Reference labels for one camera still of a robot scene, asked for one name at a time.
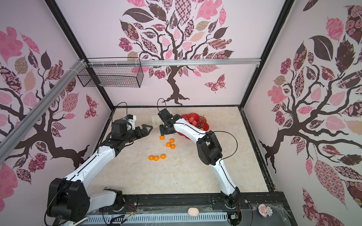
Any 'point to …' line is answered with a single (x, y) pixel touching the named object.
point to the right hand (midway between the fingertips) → (164, 129)
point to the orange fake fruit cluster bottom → (163, 156)
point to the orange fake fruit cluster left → (168, 144)
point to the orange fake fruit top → (161, 137)
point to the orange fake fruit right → (172, 140)
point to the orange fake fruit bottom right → (156, 158)
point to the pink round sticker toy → (264, 210)
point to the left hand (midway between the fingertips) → (148, 130)
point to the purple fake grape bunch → (201, 122)
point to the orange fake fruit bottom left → (151, 157)
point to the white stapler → (70, 223)
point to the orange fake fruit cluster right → (172, 146)
